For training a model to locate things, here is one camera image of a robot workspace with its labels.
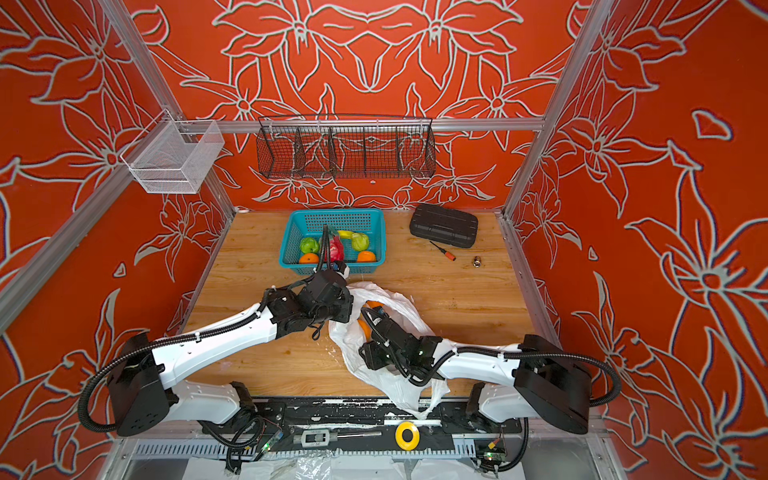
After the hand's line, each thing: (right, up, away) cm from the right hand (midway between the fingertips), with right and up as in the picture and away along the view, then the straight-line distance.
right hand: (360, 351), depth 80 cm
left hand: (-2, +14, -1) cm, 14 cm away
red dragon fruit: (-9, +27, +17) cm, 33 cm away
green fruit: (-2, +30, +24) cm, 38 cm away
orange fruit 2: (-19, +24, +20) cm, 37 cm away
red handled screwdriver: (+31, +25, +26) cm, 47 cm away
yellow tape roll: (+13, -18, -12) cm, 25 cm away
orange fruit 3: (+1, +24, +20) cm, 32 cm away
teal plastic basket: (-1, +33, +25) cm, 41 cm away
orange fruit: (+2, +13, +1) cm, 13 cm away
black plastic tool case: (+29, +35, +26) cm, 53 cm away
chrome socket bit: (+40, +22, +23) cm, 51 cm away
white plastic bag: (+11, +13, -6) cm, 17 cm away
